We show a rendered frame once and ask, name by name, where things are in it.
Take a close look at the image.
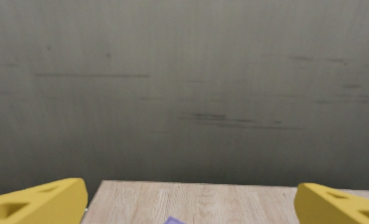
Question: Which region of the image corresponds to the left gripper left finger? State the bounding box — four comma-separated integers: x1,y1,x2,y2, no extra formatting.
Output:
0,179,88,224

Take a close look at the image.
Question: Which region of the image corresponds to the purple cloth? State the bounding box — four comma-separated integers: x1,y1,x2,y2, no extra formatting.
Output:
164,216,186,224

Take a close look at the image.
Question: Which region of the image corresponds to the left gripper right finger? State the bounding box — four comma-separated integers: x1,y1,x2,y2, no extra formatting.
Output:
293,183,369,224

